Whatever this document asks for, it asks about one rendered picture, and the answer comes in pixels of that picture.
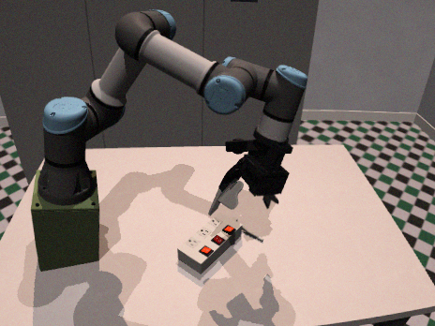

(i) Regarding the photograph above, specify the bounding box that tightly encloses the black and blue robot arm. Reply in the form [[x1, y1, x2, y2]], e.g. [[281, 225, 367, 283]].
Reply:
[[37, 9, 308, 205]]

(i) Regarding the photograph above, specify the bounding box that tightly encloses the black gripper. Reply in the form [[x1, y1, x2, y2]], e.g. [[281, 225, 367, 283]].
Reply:
[[208, 127, 293, 215]]

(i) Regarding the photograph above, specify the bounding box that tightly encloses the white power strip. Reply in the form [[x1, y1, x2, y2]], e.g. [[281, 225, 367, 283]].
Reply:
[[177, 213, 258, 274]]

